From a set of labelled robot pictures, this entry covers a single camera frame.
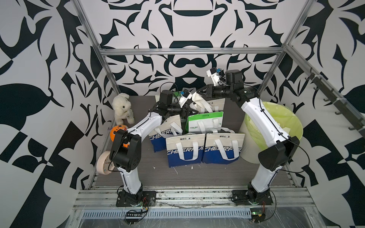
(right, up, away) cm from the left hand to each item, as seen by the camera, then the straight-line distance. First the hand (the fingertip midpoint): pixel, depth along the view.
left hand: (195, 106), depth 82 cm
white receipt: (+1, +4, -7) cm, 8 cm away
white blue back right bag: (+13, +1, +2) cm, 13 cm away
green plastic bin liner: (+49, -8, -6) cm, 50 cm away
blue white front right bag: (+13, -20, -10) cm, 26 cm away
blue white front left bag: (-6, -23, -8) cm, 25 cm away
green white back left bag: (-10, +5, -10) cm, 16 cm away
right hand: (0, +8, -10) cm, 13 cm away
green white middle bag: (+5, -9, -4) cm, 11 cm away
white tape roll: (-50, -29, -8) cm, 58 cm away
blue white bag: (-14, -11, -4) cm, 18 cm away
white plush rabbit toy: (-45, +1, +7) cm, 46 cm away
